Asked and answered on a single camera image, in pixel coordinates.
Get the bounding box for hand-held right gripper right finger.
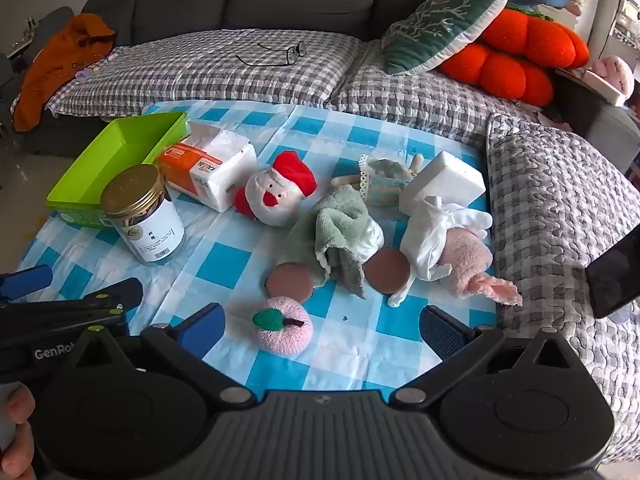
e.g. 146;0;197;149
387;305;581;412

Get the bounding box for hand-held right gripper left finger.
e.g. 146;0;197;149
62;304;257;413

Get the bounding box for blue white checkered tablecloth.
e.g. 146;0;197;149
17;100;501;393

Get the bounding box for orange pumpkin cushion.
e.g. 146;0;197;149
440;7;591;107

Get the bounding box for green plastic bin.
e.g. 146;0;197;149
46;111;190;231

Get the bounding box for santa claus plush toy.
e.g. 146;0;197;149
234;151;318;227

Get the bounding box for black smartphone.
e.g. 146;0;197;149
585;227;640;319

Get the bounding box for black eyeglasses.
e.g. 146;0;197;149
235;41;307;67

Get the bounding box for small cloth rag doll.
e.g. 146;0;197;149
332;152;426;206

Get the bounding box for orange jacket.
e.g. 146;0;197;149
12;13;117;133

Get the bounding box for grey chair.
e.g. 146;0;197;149
22;6;76;63

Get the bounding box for white sponge block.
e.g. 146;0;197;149
398;151;487;213

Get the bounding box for brown round pad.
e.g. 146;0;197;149
363;249;412;295
265;262;317;304

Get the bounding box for light green towel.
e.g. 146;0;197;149
287;185;386;301

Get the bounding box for grey checkered sofa cover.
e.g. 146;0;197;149
485;112;640;467
325;40;556;147
47;29;361;122

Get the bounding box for pink plush toy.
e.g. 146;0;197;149
592;55;633;107

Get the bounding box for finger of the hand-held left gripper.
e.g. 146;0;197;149
0;277;144;322
0;266;54;304

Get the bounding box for orange and white tissue pack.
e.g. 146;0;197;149
159;121;258;212

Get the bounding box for green embroidered pillow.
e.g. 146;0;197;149
381;0;511;77

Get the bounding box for white cotton glove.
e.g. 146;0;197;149
440;202;494;237

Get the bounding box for pink bunny plush white dress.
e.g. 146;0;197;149
387;195;453;307

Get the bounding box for glass jar with gold lid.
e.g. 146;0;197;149
100;164;186;264

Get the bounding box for person's left hand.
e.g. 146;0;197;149
0;382;37;480

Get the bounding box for pink knitted apple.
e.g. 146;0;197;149
252;296;314;359

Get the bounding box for pink fluffy towel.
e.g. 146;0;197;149
439;226;523;307

